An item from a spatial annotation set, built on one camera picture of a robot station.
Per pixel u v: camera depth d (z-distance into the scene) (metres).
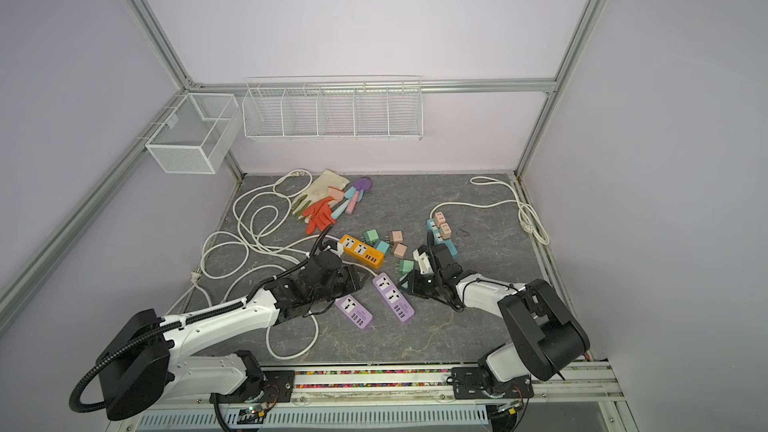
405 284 0.86
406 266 0.93
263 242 1.00
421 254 0.85
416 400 0.73
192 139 0.96
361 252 0.96
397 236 1.00
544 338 0.44
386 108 1.05
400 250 0.97
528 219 1.06
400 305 0.85
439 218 0.99
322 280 0.63
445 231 0.96
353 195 1.12
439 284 0.70
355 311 0.83
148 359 0.40
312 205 1.09
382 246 0.97
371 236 0.99
